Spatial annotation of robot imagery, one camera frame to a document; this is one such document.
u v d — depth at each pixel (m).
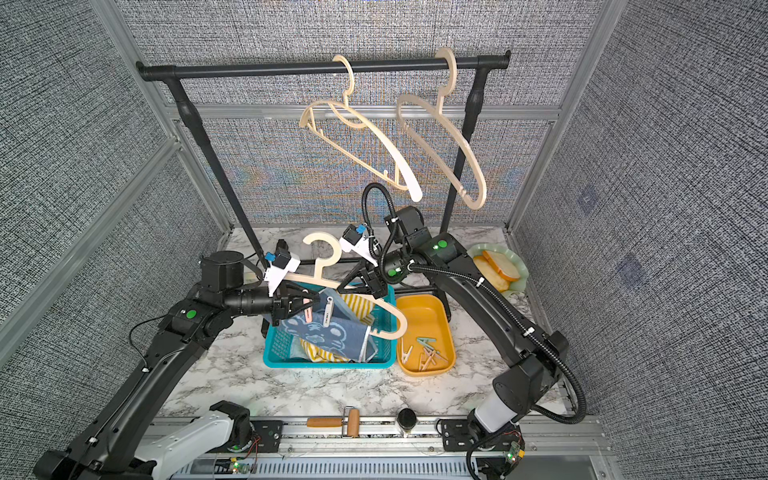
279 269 0.57
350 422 0.75
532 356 0.41
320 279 0.61
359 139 0.97
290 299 0.59
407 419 0.68
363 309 0.89
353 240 0.57
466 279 0.47
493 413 0.54
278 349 0.81
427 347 0.87
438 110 0.60
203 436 0.55
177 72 0.51
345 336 0.66
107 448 0.38
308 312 0.64
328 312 0.64
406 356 0.86
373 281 0.56
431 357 0.84
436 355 0.86
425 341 0.88
